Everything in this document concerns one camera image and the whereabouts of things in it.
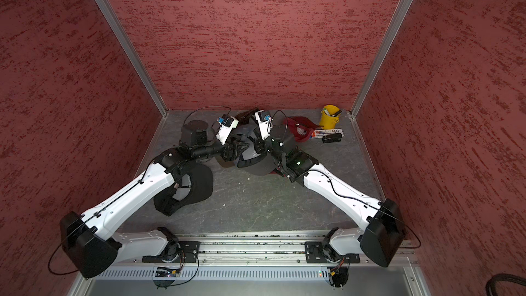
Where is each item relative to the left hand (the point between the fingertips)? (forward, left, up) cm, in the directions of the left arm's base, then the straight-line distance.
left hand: (242, 144), depth 72 cm
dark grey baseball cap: (+2, -3, -14) cm, 15 cm away
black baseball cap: (-4, +24, -25) cm, 34 cm away
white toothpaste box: (+27, -38, -26) cm, 54 cm away
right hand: (+5, -4, +2) cm, 7 cm away
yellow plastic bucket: (+30, -42, -21) cm, 56 cm away
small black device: (+24, -45, -26) cm, 57 cm away
